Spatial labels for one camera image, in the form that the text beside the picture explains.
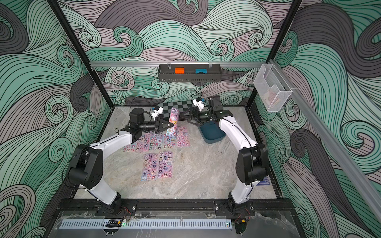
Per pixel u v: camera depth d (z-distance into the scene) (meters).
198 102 0.77
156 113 0.78
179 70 0.94
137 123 0.69
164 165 0.88
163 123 0.76
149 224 0.70
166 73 0.94
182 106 1.15
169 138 1.00
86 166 0.46
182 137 1.00
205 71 0.95
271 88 0.76
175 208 0.74
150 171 0.86
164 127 0.76
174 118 0.81
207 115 0.71
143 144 0.98
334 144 0.52
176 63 0.94
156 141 0.98
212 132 1.14
